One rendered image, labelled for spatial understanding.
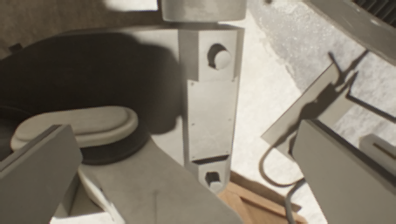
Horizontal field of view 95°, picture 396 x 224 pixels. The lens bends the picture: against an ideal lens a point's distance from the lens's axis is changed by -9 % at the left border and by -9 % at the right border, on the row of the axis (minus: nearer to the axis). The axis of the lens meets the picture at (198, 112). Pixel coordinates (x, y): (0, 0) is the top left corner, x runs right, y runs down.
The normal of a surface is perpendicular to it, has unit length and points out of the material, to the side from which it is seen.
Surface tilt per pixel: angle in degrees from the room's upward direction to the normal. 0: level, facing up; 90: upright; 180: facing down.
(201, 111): 0
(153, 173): 90
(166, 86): 0
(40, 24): 0
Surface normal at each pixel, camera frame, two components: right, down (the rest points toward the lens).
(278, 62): 0.23, 0.47
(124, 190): 0.00, -0.88
